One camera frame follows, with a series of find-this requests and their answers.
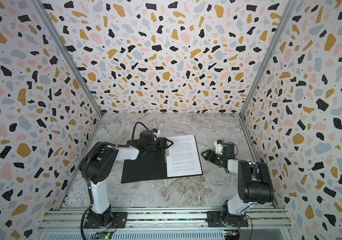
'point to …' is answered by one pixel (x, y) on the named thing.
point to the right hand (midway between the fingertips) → (204, 152)
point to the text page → (182, 157)
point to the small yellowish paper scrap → (238, 129)
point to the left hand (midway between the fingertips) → (170, 142)
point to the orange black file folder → (134, 172)
